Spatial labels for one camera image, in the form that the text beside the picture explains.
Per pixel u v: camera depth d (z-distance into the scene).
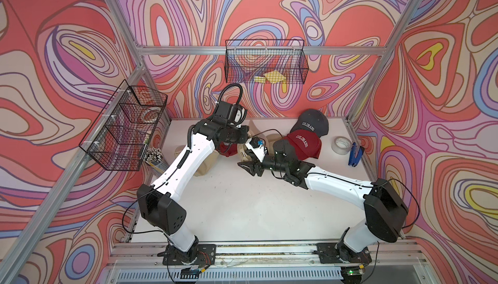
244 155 0.74
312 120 1.10
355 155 1.01
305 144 0.98
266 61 0.96
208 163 0.93
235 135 0.65
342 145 1.08
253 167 0.68
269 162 0.68
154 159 0.80
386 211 0.44
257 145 0.65
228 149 1.03
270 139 1.15
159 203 0.41
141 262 0.74
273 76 0.91
